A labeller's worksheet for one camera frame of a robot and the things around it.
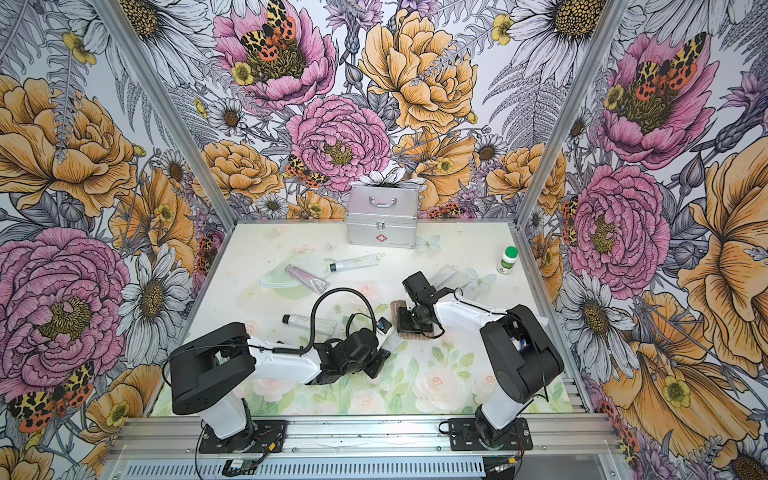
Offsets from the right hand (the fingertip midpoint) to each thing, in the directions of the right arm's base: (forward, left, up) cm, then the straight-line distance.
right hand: (401, 335), depth 89 cm
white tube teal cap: (+29, +15, -1) cm, 32 cm away
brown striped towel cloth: (+8, +2, +1) cm, 8 cm away
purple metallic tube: (+19, +28, 0) cm, 34 cm away
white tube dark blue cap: (+22, -25, -3) cm, 34 cm away
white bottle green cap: (+23, -37, +4) cm, 44 cm away
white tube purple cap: (+22, -18, -2) cm, 28 cm away
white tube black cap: (-2, +2, 0) cm, 3 cm away
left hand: (-5, +6, -3) cm, 9 cm away
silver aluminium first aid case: (+41, +5, +9) cm, 43 cm away
